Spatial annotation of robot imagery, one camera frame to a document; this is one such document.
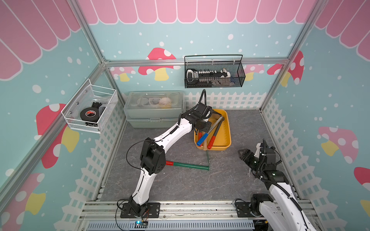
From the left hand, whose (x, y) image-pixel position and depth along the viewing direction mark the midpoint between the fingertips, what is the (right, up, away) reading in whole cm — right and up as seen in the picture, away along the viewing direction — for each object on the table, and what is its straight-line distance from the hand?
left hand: (206, 127), depth 89 cm
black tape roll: (-60, +7, -18) cm, 63 cm away
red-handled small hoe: (-3, -5, +6) cm, 9 cm away
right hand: (+19, -14, -7) cm, 25 cm away
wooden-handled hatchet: (0, -11, 0) cm, 11 cm away
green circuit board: (-35, -49, -17) cm, 63 cm away
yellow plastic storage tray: (+14, -9, +14) cm, 21 cm away
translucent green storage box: (-36, +13, +14) cm, 41 cm away
